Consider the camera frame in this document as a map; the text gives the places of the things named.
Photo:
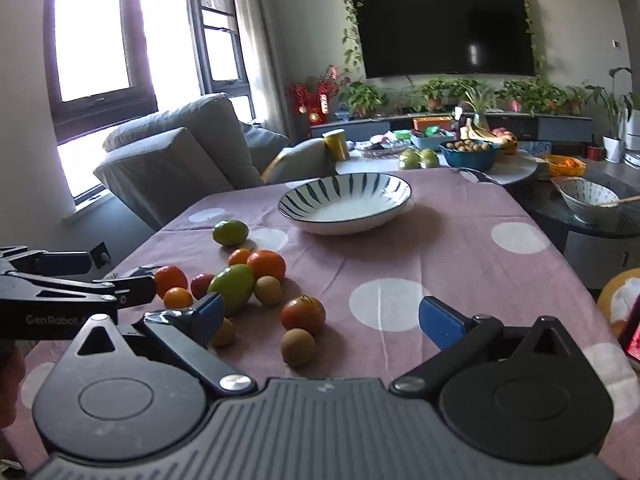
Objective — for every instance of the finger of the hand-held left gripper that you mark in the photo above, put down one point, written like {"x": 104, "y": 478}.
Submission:
{"x": 65, "y": 263}
{"x": 137, "y": 289}

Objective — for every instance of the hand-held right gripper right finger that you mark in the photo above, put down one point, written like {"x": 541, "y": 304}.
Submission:
{"x": 440, "y": 321}

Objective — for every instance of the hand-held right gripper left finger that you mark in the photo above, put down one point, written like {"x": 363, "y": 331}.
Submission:
{"x": 210, "y": 311}

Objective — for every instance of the brown kiwi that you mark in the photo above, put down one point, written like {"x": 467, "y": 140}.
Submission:
{"x": 298, "y": 348}
{"x": 225, "y": 334}
{"x": 268, "y": 290}

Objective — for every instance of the green mango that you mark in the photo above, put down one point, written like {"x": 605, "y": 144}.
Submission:
{"x": 232, "y": 285}

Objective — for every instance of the medium orange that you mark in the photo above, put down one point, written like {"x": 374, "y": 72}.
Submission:
{"x": 171, "y": 280}

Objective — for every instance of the green round citrus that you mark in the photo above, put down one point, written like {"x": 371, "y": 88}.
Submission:
{"x": 230, "y": 232}

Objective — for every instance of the red orange round fruit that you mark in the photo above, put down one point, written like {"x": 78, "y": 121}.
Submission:
{"x": 303, "y": 315}

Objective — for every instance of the blue striped white bowl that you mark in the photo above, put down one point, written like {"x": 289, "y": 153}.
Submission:
{"x": 345, "y": 205}

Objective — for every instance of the pile of brown fruits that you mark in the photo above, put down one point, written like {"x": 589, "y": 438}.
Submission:
{"x": 470, "y": 146}

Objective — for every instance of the person's left hand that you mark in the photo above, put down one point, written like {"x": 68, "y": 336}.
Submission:
{"x": 10, "y": 385}

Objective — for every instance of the small red fruit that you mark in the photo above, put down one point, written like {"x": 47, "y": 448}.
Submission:
{"x": 201, "y": 286}

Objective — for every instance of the small orange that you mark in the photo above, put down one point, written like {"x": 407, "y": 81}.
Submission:
{"x": 177, "y": 300}
{"x": 240, "y": 257}

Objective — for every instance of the pink dotted tablecloth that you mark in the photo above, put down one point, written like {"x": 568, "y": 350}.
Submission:
{"x": 450, "y": 260}

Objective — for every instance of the large orange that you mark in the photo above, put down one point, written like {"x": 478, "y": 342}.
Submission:
{"x": 267, "y": 264}

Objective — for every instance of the grey sofa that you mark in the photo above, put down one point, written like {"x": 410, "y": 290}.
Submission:
{"x": 170, "y": 170}

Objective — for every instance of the dark round table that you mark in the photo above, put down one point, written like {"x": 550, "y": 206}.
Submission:
{"x": 540, "y": 200}

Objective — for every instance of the green apple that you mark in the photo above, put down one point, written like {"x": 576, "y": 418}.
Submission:
{"x": 428, "y": 153}
{"x": 430, "y": 161}
{"x": 409, "y": 153}
{"x": 410, "y": 161}

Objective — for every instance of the round white table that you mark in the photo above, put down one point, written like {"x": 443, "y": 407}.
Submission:
{"x": 380, "y": 165}

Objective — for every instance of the pale cushion with yellow trim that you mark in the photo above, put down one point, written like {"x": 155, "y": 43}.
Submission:
{"x": 300, "y": 162}

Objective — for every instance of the grey throw pillow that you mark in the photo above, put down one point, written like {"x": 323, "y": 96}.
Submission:
{"x": 262, "y": 142}

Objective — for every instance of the teal container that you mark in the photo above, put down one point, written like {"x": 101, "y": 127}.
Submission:
{"x": 430, "y": 141}

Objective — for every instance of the glass snack plate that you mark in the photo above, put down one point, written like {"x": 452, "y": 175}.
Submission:
{"x": 382, "y": 149}

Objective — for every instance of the small striped bowl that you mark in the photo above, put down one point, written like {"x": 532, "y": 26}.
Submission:
{"x": 585, "y": 200}

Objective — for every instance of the bunch of bananas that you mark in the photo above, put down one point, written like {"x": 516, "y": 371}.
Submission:
{"x": 480, "y": 132}

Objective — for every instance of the pink peach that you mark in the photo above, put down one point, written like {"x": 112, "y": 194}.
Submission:
{"x": 502, "y": 135}

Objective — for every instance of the blue patterned box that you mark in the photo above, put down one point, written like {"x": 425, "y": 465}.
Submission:
{"x": 537, "y": 149}

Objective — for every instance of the orange box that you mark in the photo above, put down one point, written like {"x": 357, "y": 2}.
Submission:
{"x": 432, "y": 122}

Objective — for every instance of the orange basket of tangerines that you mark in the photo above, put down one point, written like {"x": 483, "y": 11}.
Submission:
{"x": 565, "y": 165}

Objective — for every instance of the yellow can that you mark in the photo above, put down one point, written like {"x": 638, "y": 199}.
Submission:
{"x": 336, "y": 146}

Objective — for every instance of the wooden spoon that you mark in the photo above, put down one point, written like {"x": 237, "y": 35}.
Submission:
{"x": 617, "y": 201}

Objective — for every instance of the spider plant in vase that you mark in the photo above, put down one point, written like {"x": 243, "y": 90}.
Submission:
{"x": 480, "y": 105}

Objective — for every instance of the large dark framed window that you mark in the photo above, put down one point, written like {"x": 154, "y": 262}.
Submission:
{"x": 90, "y": 35}

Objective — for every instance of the leafy potted plant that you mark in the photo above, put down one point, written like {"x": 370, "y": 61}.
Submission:
{"x": 362, "y": 97}
{"x": 517, "y": 95}
{"x": 435, "y": 91}
{"x": 577, "y": 100}
{"x": 462, "y": 86}
{"x": 550, "y": 97}

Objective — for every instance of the grey television console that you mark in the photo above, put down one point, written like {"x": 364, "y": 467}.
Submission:
{"x": 560, "y": 124}

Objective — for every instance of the red festive decoration plant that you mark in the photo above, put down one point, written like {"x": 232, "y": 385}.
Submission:
{"x": 312, "y": 95}

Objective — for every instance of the tall plant in white pot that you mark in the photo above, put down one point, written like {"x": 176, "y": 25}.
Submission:
{"x": 614, "y": 145}

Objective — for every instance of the narrow dark framed window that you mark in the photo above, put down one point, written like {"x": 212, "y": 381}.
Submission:
{"x": 220, "y": 50}

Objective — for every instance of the sheer beige curtain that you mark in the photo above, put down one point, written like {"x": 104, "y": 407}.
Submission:
{"x": 260, "y": 60}

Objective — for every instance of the wall outlet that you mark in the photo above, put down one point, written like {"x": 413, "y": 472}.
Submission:
{"x": 102, "y": 257}

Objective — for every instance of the black wall television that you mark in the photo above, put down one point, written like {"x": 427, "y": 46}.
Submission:
{"x": 440, "y": 25}

